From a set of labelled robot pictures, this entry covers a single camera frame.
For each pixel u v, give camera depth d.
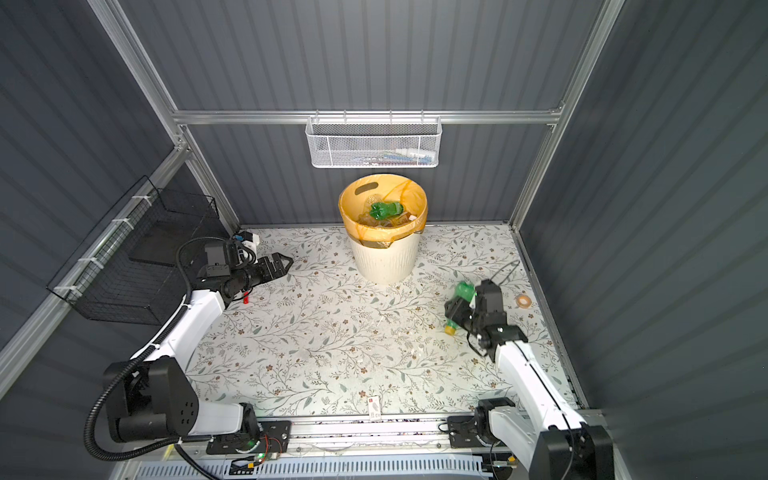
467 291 0.87
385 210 0.93
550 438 0.42
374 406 0.77
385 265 0.93
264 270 0.75
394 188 0.98
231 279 0.64
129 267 0.72
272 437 0.73
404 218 0.96
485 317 0.63
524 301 0.98
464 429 0.74
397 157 0.92
